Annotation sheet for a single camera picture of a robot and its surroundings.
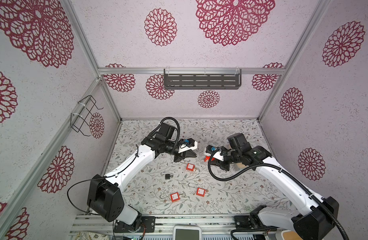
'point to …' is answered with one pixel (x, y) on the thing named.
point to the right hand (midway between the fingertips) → (211, 156)
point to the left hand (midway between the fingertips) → (193, 156)
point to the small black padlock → (167, 176)
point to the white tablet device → (187, 232)
